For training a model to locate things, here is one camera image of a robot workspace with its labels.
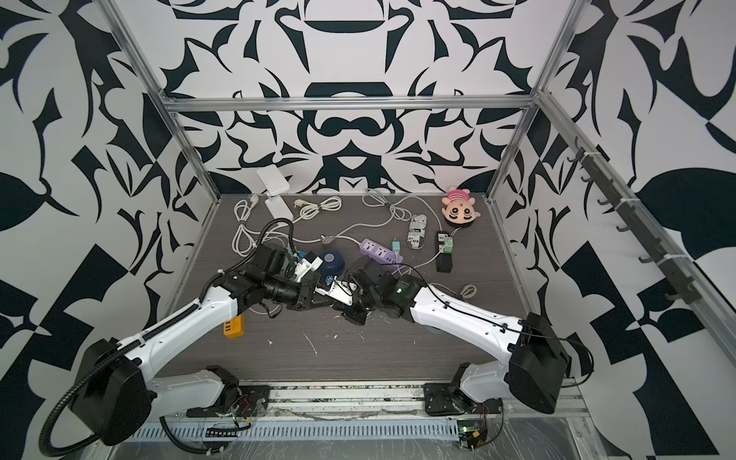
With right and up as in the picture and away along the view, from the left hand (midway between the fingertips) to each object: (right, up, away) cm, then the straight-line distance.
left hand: (330, 298), depth 75 cm
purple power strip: (+14, +9, +25) cm, 30 cm away
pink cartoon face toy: (+43, +25, +31) cm, 59 cm away
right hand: (+1, 0, +1) cm, 2 cm away
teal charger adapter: (+19, +12, +27) cm, 35 cm away
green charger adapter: (+37, +11, +24) cm, 45 cm away
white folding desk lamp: (-19, +31, +15) cm, 40 cm away
